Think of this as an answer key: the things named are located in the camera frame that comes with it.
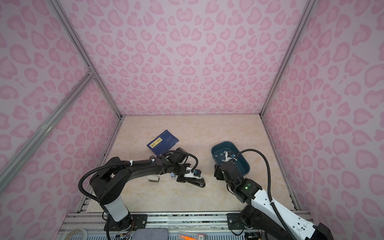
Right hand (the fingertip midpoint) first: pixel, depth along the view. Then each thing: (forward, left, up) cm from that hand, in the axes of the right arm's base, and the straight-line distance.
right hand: (219, 166), depth 80 cm
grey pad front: (-30, +32, -8) cm, 45 cm away
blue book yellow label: (+21, +36, -11) cm, 43 cm away
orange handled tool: (-30, +10, -9) cm, 33 cm away
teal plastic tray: (+15, -2, -11) cm, 19 cm away
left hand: (-2, +13, -8) cm, 15 cm away
